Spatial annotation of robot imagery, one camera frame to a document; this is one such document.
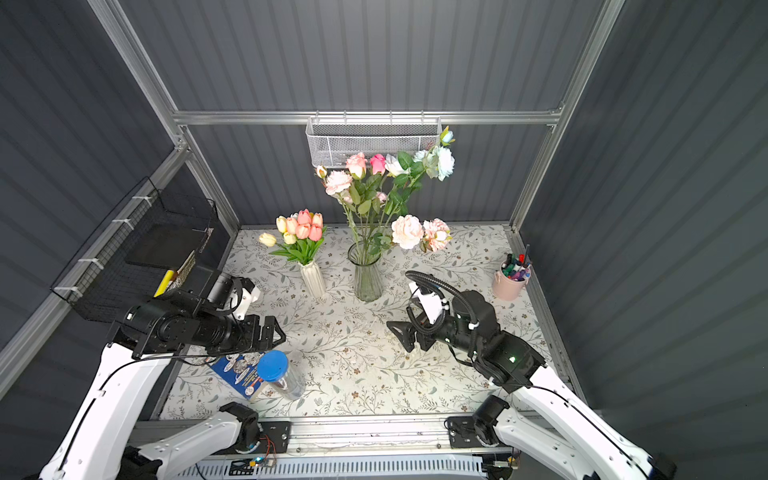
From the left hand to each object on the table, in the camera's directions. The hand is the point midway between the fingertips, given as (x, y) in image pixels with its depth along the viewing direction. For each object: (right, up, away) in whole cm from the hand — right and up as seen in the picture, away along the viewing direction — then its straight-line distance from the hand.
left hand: (266, 344), depth 62 cm
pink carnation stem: (+24, +34, +19) cm, 46 cm away
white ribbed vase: (+2, +11, +30) cm, 32 cm away
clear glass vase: (+19, +18, +26) cm, 37 cm away
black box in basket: (-32, +21, +15) cm, 41 cm away
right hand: (+30, +6, +4) cm, 31 cm away
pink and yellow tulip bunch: (+4, +24, +13) cm, 27 cm away
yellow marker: (-29, +13, +10) cm, 33 cm away
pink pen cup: (+64, +12, +29) cm, 72 cm away
